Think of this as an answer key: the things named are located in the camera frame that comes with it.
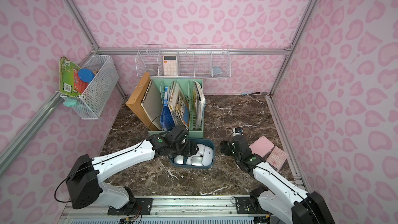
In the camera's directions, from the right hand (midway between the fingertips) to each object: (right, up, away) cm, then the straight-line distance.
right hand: (226, 142), depth 85 cm
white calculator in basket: (-33, +45, +9) cm, 56 cm away
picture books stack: (-26, +20, +1) cm, 33 cm away
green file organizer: (-18, +30, +6) cm, 35 cm away
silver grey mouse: (-16, -10, 0) cm, 19 cm away
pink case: (+23, -4, +7) cm, 24 cm away
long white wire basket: (-22, +49, +13) cm, 55 cm away
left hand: (-18, -1, -5) cm, 19 cm away
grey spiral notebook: (-40, +21, -2) cm, 45 cm away
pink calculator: (+29, -9, +1) cm, 30 cm away
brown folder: (-44, +21, -14) cm, 51 cm away
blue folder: (-35, +11, +9) cm, 37 cm away
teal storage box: (-14, -2, +5) cm, 15 cm away
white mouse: (-10, -7, -1) cm, 12 cm away
